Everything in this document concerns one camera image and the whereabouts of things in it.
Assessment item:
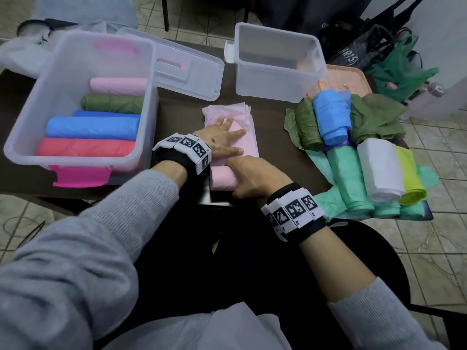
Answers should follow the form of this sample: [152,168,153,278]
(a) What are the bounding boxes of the small clear plastic bin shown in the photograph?
[224,22,327,104]

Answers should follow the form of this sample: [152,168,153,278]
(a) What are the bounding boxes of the white bag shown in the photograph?
[357,137,406,203]

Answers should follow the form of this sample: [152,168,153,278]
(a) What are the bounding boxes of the yellow-green bag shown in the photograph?
[395,146,428,206]

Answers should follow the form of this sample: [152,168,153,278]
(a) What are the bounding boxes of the black left wristband with markers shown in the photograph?
[152,133,212,175]

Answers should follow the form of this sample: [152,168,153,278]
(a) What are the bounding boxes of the black round stool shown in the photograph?
[321,219,411,317]

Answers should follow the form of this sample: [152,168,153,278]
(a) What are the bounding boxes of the purple bag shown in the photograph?
[323,140,354,152]

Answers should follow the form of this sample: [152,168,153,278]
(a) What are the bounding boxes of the pink plastic bag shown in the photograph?
[90,77,148,98]
[201,102,260,192]

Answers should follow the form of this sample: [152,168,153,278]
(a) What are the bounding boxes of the large clear storage bin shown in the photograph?
[3,31,160,188]

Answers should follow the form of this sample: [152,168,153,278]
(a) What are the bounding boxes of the person's black trousers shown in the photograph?
[94,185,351,350]

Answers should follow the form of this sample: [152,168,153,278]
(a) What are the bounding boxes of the red plastic bag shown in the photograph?
[36,137,136,158]

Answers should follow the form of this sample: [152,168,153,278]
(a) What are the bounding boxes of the person's left forearm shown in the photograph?
[0,160,189,350]

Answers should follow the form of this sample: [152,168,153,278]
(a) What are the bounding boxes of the person's left hand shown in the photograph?
[192,118,248,159]

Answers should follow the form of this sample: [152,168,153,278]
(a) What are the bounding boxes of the blue-grey floor mat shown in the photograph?
[31,0,139,30]

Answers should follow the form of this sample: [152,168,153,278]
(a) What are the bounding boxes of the black right wristband with markers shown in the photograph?
[260,182,328,243]

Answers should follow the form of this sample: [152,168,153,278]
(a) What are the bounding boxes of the person's right hand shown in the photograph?
[225,155,294,200]

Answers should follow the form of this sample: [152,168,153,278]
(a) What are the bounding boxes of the black wristband with markers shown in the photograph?
[260,182,328,243]
[152,133,212,175]

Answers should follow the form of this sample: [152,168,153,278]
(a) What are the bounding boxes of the person's right forearm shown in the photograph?
[299,227,448,350]

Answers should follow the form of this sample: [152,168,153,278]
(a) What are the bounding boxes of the translucent zipper bag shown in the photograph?
[0,18,117,79]

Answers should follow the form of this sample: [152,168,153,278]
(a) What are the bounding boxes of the dark patterned bag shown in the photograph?
[328,0,428,68]

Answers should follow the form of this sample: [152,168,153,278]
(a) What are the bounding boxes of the clear lid pink handle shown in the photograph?
[116,27,225,103]

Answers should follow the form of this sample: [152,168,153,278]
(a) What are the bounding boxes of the olive green bag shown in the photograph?
[350,93,406,144]
[80,92,145,115]
[284,99,325,152]

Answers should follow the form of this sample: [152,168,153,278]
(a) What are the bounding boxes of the green plastic bag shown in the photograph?
[366,34,440,103]

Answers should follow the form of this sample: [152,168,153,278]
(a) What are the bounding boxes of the tangled dark floor cables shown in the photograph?
[0,214,48,252]

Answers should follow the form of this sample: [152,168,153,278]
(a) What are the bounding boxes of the black chair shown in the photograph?
[160,0,252,33]

